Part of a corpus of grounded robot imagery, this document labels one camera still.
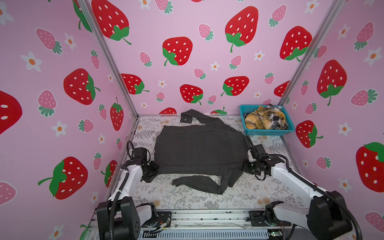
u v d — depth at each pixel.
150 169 0.75
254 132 1.04
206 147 1.01
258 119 1.05
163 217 0.75
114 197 0.42
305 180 0.48
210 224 0.73
